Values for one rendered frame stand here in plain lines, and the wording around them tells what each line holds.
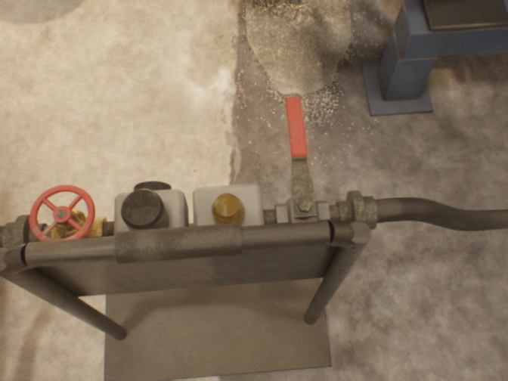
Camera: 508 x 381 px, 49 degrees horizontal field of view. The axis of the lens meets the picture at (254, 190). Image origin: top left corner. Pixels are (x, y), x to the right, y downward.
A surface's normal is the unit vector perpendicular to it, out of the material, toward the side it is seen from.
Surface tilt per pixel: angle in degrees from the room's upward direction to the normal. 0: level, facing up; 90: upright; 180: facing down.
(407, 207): 19
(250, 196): 0
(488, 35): 90
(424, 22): 0
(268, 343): 0
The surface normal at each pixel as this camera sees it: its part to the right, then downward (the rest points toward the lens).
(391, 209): -0.04, -0.11
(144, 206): 0.00, -0.37
